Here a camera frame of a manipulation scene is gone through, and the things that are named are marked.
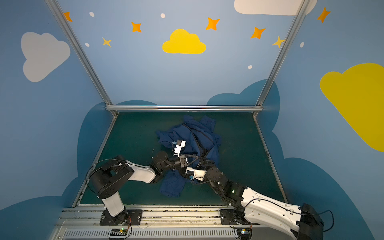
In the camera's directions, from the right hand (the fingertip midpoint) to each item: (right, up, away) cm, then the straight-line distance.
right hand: (202, 158), depth 76 cm
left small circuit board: (-42, -36, -4) cm, 55 cm away
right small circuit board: (+20, -35, -3) cm, 41 cm away
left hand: (-2, +1, 0) cm, 2 cm away
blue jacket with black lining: (-2, +11, +10) cm, 15 cm away
